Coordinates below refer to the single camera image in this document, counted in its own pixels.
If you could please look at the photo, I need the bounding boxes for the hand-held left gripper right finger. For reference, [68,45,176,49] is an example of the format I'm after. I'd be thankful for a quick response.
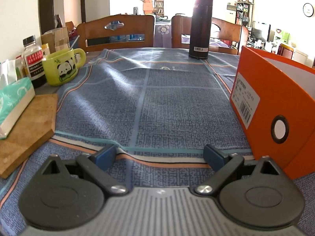
[194,144,281,198]

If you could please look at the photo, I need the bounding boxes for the tall bookshelf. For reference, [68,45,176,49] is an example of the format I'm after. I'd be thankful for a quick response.
[235,1,254,26]

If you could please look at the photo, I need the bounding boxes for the orange cardboard box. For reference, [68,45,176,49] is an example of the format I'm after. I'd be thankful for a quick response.
[229,45,315,180]

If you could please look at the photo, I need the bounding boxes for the blue patterned tablecloth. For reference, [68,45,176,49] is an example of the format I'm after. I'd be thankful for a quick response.
[0,47,315,236]

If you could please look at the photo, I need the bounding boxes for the wooden cutting board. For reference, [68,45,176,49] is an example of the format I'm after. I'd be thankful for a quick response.
[0,93,58,179]

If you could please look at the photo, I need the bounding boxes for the round wall clock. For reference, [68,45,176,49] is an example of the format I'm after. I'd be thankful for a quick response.
[303,3,314,18]

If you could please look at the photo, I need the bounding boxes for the black television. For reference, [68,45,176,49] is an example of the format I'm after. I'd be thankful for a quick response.
[251,22,271,42]

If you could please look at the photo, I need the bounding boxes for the green tissue pack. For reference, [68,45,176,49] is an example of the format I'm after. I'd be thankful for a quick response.
[0,59,36,139]

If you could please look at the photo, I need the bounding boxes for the wooden chair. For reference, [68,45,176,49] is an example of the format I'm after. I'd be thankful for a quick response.
[171,15,249,55]
[76,15,155,53]

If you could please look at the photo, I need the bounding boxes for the green panda mug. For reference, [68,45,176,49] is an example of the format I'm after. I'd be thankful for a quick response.
[41,48,86,87]

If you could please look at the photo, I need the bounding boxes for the brown cardboard carton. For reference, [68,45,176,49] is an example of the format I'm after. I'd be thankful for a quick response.
[41,27,70,54]

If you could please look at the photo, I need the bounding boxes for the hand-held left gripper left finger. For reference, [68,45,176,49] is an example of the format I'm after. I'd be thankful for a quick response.
[41,144,128,197]

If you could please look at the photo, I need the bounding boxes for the green storage boxes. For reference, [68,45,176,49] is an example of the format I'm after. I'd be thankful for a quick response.
[274,29,292,45]

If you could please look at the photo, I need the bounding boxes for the dark thermos bottle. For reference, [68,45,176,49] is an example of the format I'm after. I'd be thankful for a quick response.
[188,0,213,60]

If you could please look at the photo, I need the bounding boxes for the purple flower cloth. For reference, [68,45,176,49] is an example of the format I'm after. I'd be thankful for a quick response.
[155,25,172,48]

